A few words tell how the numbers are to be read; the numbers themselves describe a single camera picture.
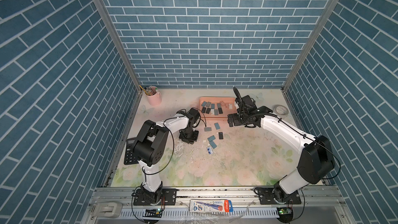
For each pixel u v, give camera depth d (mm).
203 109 1083
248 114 632
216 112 1054
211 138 937
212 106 1111
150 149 495
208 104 1116
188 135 806
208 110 1081
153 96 1025
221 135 954
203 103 1116
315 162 448
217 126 995
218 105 1118
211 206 708
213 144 915
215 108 1085
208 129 994
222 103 1118
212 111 1054
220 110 1081
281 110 1083
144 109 1083
